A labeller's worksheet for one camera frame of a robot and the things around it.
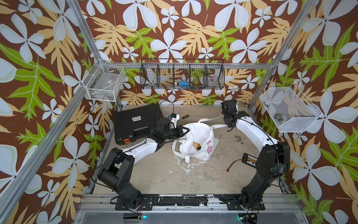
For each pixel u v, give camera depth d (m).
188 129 0.82
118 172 0.45
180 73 0.96
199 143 0.89
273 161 0.48
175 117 0.79
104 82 0.86
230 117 0.64
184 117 1.12
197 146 0.93
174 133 0.76
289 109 0.81
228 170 0.86
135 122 1.01
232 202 0.73
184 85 0.95
